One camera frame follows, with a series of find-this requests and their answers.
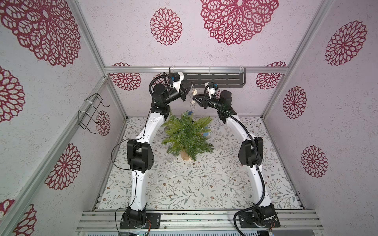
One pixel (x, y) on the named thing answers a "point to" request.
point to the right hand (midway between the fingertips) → (193, 95)
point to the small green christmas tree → (186, 137)
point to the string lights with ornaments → (192, 102)
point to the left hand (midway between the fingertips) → (194, 81)
